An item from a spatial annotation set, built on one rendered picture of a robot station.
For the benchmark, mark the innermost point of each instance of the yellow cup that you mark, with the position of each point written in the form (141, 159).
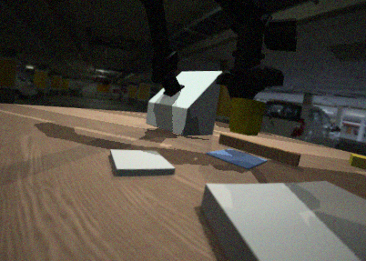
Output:
(246, 116)

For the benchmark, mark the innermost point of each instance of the dark brown flat bar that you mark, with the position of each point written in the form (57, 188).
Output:
(270, 152)

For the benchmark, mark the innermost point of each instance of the yellow block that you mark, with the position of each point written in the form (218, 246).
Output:
(358, 161)

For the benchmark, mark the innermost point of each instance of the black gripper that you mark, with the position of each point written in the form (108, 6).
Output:
(249, 73)

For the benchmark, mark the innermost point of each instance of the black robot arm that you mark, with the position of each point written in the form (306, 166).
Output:
(251, 21)

